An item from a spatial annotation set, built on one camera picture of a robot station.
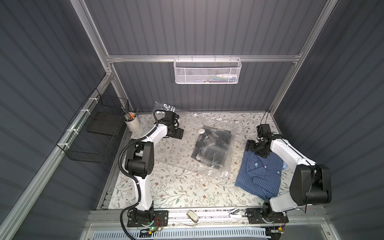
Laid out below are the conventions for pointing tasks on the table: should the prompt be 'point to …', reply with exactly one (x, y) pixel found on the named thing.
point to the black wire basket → (93, 135)
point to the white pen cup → (131, 122)
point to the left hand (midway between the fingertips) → (178, 133)
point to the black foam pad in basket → (104, 123)
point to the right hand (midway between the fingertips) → (254, 150)
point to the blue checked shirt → (260, 176)
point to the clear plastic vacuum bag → (177, 153)
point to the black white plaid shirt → (211, 147)
